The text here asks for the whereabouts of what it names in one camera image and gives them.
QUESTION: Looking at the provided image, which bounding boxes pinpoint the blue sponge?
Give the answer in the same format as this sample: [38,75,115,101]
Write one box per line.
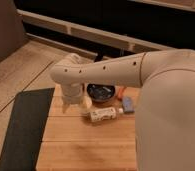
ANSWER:
[122,96,134,113]

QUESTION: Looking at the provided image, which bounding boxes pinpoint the dark floor mat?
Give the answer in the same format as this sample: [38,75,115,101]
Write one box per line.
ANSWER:
[0,88,54,171]

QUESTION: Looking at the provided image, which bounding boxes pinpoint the dark blue bowl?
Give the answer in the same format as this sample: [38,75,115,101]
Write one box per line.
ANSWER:
[87,84,115,102]

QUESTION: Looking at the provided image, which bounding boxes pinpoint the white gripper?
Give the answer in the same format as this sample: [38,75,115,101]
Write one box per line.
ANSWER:
[61,83,83,104]

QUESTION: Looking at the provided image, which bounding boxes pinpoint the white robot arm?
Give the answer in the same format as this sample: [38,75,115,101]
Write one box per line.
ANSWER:
[51,49,195,171]

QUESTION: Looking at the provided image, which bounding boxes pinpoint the brown cabinet corner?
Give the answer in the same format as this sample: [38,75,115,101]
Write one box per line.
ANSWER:
[0,0,28,62]

